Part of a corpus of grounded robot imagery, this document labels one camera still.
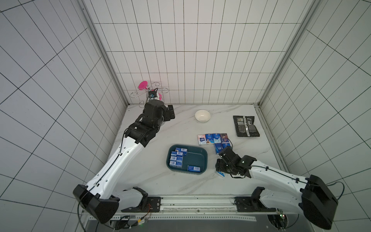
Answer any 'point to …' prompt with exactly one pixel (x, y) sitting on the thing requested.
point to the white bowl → (202, 115)
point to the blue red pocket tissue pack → (224, 137)
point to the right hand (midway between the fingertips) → (215, 168)
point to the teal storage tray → (187, 159)
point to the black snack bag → (245, 126)
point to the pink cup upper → (143, 85)
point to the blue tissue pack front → (193, 168)
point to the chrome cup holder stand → (152, 88)
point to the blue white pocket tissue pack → (217, 137)
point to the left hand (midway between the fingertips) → (161, 110)
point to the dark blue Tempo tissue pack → (218, 147)
